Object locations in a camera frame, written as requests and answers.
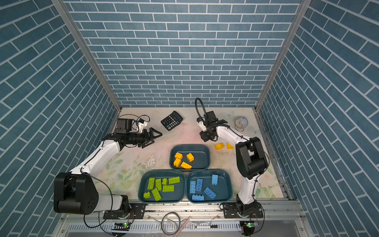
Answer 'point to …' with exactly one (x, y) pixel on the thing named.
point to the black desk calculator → (172, 120)
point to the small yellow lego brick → (190, 157)
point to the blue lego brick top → (198, 197)
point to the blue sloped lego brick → (214, 179)
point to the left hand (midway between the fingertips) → (158, 137)
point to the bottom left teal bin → (162, 186)
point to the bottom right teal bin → (209, 186)
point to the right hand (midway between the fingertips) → (203, 134)
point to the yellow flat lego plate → (219, 146)
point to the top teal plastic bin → (201, 152)
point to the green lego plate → (151, 183)
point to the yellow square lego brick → (177, 163)
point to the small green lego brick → (165, 181)
